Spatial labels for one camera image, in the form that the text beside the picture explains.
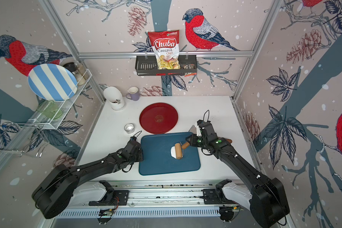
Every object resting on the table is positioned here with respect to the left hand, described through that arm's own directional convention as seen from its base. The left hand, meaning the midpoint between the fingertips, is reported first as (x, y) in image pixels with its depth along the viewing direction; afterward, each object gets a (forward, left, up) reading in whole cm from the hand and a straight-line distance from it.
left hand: (145, 151), depth 89 cm
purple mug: (+47, +15, +6) cm, 50 cm away
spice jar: (+38, +38, +34) cm, 64 cm away
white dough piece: (0, -18, 0) cm, 18 cm away
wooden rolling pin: (+1, -21, +2) cm, 22 cm away
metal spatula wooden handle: (+16, -33, -2) cm, 37 cm away
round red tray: (+27, -7, -1) cm, 28 cm away
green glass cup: (+8, +43, +32) cm, 55 cm away
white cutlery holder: (+40, +28, +10) cm, 50 cm away
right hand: (+4, -28, +11) cm, 30 cm away
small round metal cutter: (+18, +14, -1) cm, 23 cm away
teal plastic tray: (-5, -8, 0) cm, 10 cm away
